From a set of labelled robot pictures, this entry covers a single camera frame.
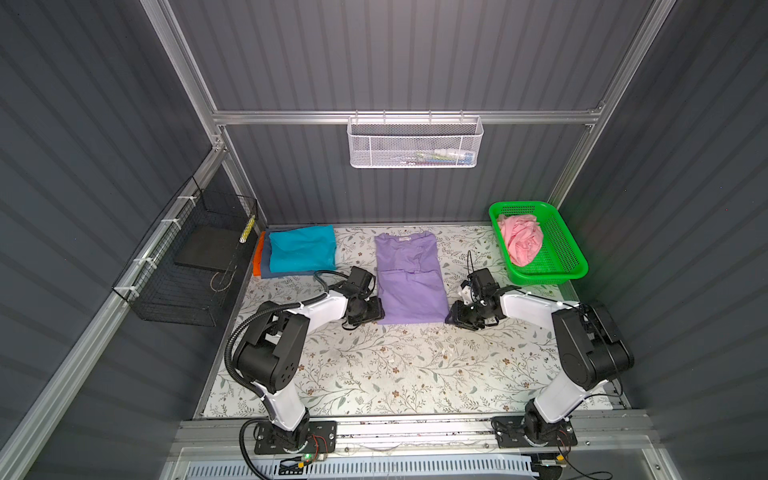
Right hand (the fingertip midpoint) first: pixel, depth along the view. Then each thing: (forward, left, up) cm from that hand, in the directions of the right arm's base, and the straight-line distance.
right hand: (453, 323), depth 93 cm
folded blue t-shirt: (+21, +63, +8) cm, 67 cm away
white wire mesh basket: (+61, +10, +27) cm, 68 cm away
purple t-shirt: (+16, +13, +2) cm, 20 cm away
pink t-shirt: (+32, -29, +5) cm, 43 cm away
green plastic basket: (+25, -41, +2) cm, 48 cm away
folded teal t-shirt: (+27, +52, +5) cm, 59 cm away
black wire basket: (-1, +70, +29) cm, 76 cm away
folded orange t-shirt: (+25, +68, +4) cm, 73 cm away
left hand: (+2, +24, +1) cm, 24 cm away
